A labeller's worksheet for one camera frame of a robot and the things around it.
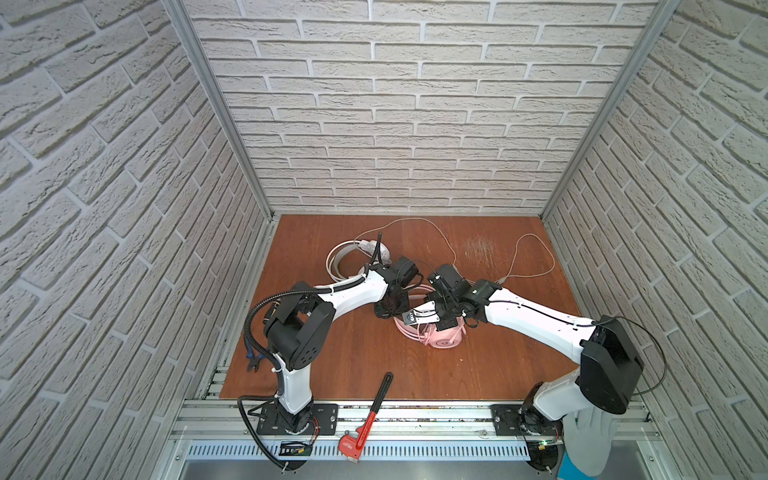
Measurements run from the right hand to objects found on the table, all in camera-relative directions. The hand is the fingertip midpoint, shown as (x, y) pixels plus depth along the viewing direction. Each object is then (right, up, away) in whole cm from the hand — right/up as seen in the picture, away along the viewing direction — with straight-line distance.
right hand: (429, 304), depth 84 cm
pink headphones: (0, -8, -3) cm, 8 cm away
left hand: (-7, -3, +6) cm, 10 cm away
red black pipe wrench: (-20, -31, -15) cm, 40 cm away
